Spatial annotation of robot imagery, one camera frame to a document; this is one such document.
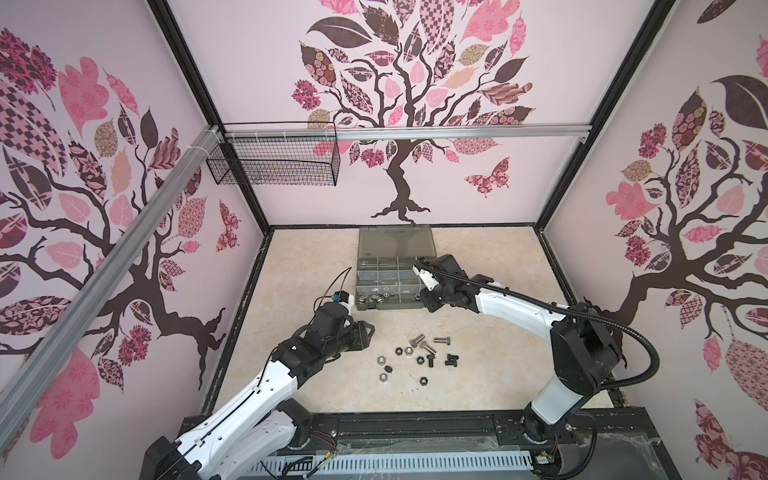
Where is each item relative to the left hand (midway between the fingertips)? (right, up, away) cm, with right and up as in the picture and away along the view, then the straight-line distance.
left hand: (368, 334), depth 78 cm
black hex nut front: (+15, -14, +3) cm, 20 cm away
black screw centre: (+18, -9, +7) cm, 21 cm away
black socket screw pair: (+24, -9, +7) cm, 27 cm away
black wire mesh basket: (-40, +61, +44) cm, 85 cm away
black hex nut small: (+15, -10, +7) cm, 19 cm away
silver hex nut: (+3, -10, +7) cm, 12 cm away
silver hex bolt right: (+22, -5, +12) cm, 26 cm away
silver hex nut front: (+3, -14, +4) cm, 15 cm away
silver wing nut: (-3, +8, +19) cm, 21 cm away
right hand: (+17, +11, +12) cm, 23 cm away
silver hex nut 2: (+5, +8, +20) cm, 22 cm away
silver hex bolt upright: (+13, -5, +10) cm, 17 cm away
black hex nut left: (+5, -11, +5) cm, 14 cm away
